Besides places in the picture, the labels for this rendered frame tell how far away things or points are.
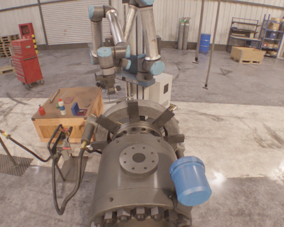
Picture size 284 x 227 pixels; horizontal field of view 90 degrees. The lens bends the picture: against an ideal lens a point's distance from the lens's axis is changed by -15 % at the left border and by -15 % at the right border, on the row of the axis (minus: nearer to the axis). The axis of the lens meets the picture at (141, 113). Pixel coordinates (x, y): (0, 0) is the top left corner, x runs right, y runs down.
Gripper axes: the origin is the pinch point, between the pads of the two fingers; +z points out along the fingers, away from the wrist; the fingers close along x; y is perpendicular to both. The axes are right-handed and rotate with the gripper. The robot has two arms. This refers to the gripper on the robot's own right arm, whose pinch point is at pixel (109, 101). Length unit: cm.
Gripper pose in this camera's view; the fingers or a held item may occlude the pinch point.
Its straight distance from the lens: 120.9
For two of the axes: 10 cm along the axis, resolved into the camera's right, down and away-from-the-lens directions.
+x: -3.0, -4.9, 8.2
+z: 0.8, 8.4, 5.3
